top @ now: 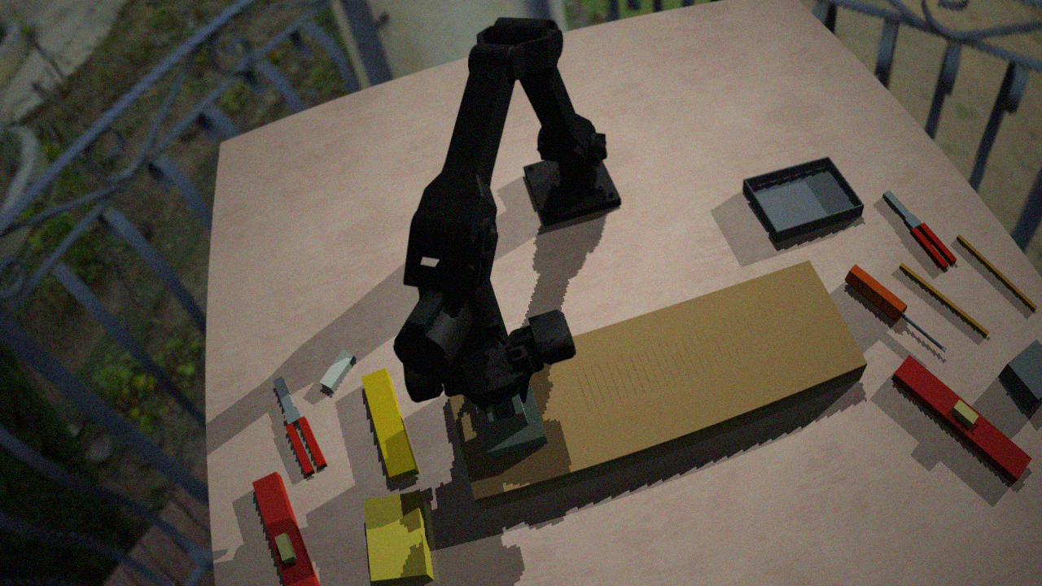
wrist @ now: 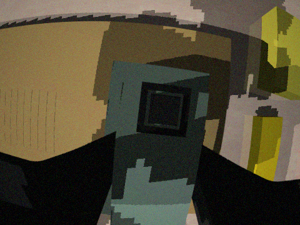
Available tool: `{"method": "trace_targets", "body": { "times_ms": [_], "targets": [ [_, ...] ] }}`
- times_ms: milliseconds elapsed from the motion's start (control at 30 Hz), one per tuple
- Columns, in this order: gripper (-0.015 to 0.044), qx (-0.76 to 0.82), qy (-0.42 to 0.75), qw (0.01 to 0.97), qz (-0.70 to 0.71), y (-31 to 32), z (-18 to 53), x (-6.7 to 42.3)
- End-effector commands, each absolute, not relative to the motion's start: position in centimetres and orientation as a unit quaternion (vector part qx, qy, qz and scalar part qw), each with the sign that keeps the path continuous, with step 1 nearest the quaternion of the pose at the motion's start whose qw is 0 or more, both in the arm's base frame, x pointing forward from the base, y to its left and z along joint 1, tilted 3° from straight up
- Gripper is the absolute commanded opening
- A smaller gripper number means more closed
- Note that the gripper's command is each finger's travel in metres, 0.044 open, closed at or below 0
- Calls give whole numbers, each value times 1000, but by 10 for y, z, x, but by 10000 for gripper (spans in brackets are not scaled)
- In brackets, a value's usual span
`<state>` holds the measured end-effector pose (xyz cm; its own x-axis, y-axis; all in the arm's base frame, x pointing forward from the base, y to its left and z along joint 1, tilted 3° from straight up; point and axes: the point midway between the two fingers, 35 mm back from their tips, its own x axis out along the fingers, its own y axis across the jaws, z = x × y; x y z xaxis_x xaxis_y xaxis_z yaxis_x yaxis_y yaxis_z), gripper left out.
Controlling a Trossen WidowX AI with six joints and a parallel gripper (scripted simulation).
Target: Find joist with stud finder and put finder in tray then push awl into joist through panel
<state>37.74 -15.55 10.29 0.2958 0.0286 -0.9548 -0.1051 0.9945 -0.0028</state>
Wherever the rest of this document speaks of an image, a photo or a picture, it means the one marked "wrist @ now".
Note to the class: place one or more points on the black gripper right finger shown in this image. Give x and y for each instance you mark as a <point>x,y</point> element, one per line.
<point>227,194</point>

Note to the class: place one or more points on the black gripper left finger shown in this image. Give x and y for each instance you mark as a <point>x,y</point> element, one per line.
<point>68,189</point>

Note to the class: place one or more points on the tan floor panel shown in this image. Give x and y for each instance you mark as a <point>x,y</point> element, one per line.
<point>55,77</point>

